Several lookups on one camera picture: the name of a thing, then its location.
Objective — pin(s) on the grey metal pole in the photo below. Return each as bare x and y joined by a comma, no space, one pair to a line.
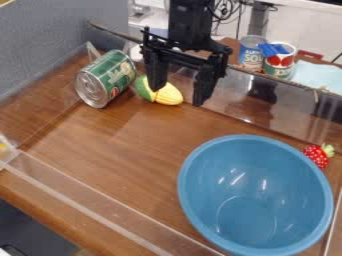
257,19

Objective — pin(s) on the red toy strawberry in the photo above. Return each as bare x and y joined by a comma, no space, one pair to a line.
319,154

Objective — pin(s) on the blue plastic bowl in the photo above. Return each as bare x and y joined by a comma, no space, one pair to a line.
255,196

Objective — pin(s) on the green tin can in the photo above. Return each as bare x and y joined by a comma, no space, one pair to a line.
104,78

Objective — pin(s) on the red white tomato can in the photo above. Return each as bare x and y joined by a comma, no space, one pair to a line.
279,65

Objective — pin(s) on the blue soup can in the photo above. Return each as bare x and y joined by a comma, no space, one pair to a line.
249,57

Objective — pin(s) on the clear acrylic front wall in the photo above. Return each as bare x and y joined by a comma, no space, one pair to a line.
148,233

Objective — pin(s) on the light blue cloth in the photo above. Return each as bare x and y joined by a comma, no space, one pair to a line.
318,76

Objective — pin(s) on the yellow green toy corn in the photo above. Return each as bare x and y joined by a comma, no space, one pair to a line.
167,96

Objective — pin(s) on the clear acrylic back wall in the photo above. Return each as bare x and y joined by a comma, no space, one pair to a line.
271,103

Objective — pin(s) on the clear acrylic wall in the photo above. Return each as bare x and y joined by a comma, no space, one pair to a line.
271,103
148,233

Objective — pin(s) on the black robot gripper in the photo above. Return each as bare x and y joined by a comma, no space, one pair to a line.
187,34

